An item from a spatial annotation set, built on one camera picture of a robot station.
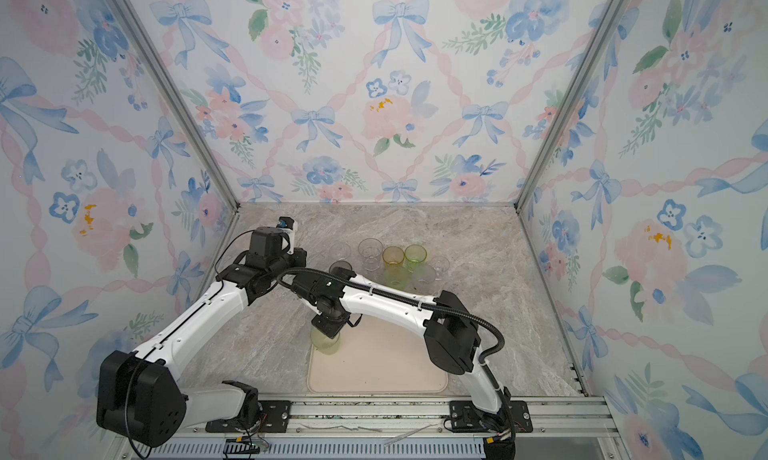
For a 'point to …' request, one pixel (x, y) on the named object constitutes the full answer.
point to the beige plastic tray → (378, 355)
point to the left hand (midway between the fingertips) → (303, 249)
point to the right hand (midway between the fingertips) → (332, 320)
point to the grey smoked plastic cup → (342, 264)
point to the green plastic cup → (413, 255)
